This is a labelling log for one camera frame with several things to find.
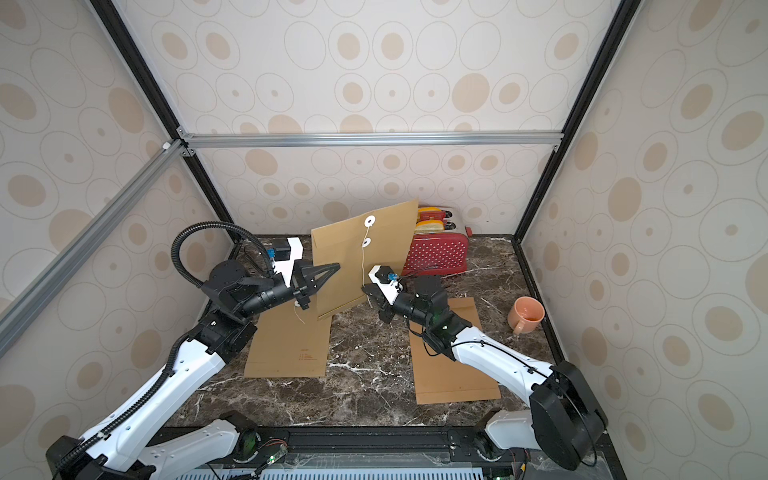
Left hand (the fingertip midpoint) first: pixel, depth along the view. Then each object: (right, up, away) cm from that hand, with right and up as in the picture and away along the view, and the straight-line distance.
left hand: (341, 268), depth 59 cm
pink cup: (+52, -15, +35) cm, 64 cm away
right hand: (+3, -7, +14) cm, 16 cm away
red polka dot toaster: (+26, +5, +40) cm, 48 cm away
